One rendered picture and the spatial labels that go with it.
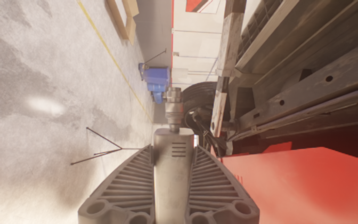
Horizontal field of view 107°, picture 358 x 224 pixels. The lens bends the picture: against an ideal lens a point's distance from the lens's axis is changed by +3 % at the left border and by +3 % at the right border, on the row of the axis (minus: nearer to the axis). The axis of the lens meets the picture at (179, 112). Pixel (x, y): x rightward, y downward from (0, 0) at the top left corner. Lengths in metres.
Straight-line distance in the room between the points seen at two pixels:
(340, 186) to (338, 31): 0.54
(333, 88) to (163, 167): 0.46
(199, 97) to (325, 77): 0.99
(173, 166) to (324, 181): 0.41
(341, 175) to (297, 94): 0.24
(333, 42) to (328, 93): 0.31
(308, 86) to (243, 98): 0.64
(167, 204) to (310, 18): 0.76
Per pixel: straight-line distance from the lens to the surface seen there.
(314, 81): 0.55
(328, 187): 0.51
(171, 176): 0.17
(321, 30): 0.85
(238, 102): 1.13
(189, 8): 4.47
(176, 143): 0.16
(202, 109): 1.48
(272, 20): 0.76
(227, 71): 0.72
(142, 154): 0.17
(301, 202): 0.58
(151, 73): 5.97
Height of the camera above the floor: 1.23
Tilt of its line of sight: 3 degrees up
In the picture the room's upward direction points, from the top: 92 degrees clockwise
